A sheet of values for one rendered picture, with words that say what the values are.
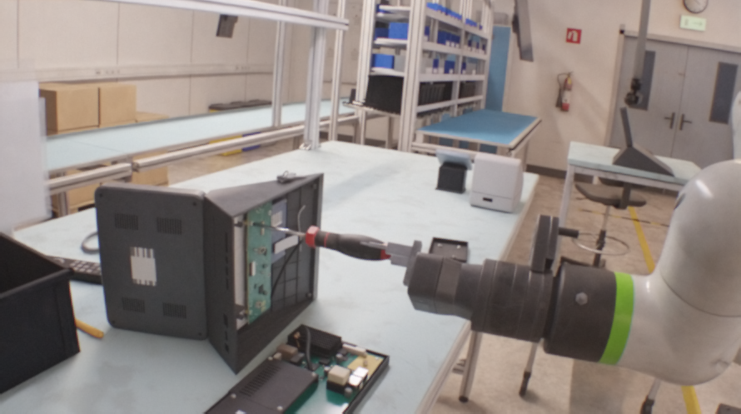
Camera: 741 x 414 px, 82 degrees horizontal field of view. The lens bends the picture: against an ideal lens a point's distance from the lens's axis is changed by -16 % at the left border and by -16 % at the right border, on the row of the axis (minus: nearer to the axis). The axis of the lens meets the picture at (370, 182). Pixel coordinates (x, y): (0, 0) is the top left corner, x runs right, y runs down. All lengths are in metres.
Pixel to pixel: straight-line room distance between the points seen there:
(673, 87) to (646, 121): 0.57
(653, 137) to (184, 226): 6.87
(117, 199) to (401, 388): 0.42
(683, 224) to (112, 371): 0.63
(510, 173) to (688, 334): 0.96
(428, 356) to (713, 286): 0.40
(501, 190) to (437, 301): 0.92
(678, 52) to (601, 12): 1.16
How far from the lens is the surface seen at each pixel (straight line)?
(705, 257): 0.44
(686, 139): 7.32
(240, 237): 0.61
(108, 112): 4.31
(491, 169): 1.38
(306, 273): 0.79
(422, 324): 0.78
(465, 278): 0.49
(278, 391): 0.58
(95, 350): 0.72
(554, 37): 7.09
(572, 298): 0.48
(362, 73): 4.00
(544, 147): 7.13
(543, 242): 0.51
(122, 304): 0.73
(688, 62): 7.28
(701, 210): 0.43
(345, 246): 0.54
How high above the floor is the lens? 1.39
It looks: 14 degrees down
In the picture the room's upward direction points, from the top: 5 degrees clockwise
